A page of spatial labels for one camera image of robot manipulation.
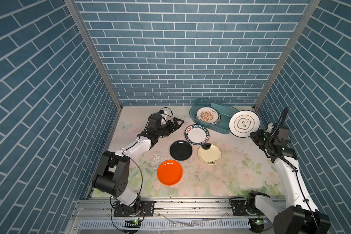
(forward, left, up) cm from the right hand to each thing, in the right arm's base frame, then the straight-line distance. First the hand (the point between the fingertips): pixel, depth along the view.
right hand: (250, 130), depth 80 cm
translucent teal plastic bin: (+20, +9, -22) cm, 31 cm away
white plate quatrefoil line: (+7, +2, -3) cm, 8 cm away
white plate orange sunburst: (+26, +20, -18) cm, 38 cm away
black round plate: (-3, +39, -22) cm, 45 cm away
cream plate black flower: (-6, +19, -23) cm, 30 cm away
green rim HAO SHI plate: (+9, +28, -21) cm, 36 cm away
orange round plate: (-19, +44, -22) cm, 53 cm away
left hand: (+3, +39, -2) cm, 39 cm away
